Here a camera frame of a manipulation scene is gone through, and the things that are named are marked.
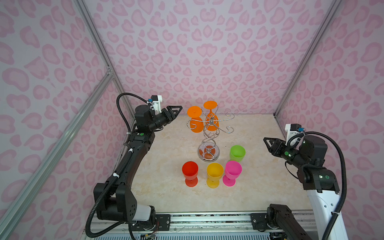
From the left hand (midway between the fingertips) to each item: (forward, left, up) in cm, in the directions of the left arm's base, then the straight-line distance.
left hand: (181, 107), depth 71 cm
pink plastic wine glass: (-20, -26, -28) cm, 43 cm away
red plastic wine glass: (-22, -3, -23) cm, 32 cm away
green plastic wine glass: (-11, -30, -26) cm, 41 cm away
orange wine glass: (-3, -15, -7) cm, 17 cm away
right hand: (-16, -38, -5) cm, 41 cm away
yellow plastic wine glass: (-21, -16, -28) cm, 38 cm away
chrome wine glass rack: (-3, -14, -36) cm, 39 cm away
